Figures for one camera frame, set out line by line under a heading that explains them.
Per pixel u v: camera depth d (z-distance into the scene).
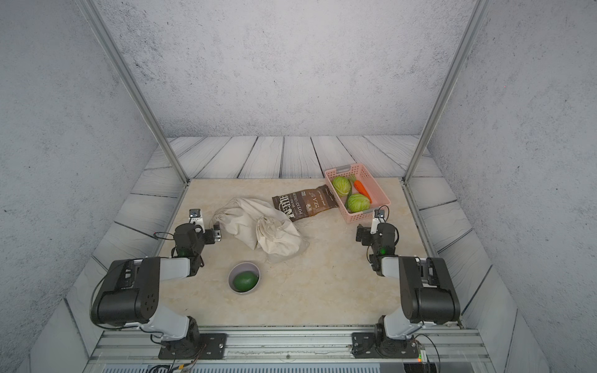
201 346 0.72
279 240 0.87
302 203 1.05
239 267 0.85
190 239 0.73
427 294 0.45
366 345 0.72
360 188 1.14
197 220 0.81
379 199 1.10
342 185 1.08
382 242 0.73
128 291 0.46
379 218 0.80
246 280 0.81
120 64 0.81
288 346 0.74
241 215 0.94
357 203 1.02
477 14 0.71
